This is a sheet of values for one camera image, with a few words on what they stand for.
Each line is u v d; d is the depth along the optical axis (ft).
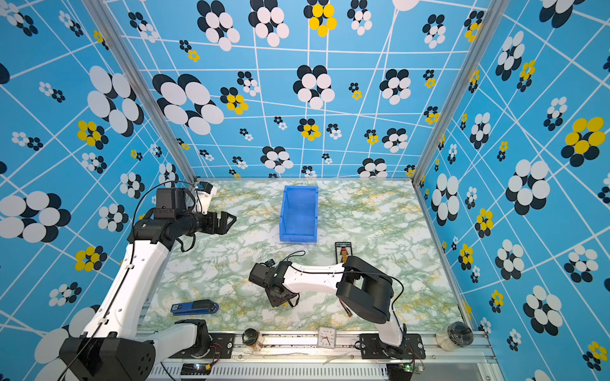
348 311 2.64
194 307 2.58
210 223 2.15
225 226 2.22
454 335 2.18
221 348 2.37
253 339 2.18
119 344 1.21
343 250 3.07
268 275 2.15
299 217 3.47
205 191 2.15
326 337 2.42
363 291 1.55
